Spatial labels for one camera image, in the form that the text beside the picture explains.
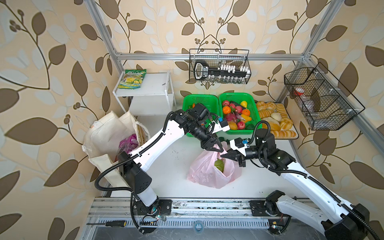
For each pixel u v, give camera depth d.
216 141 0.59
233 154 0.62
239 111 1.11
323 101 0.75
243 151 0.60
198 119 0.59
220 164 0.81
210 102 1.16
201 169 0.68
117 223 0.69
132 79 0.85
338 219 0.39
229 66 0.81
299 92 0.81
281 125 1.04
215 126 0.58
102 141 0.80
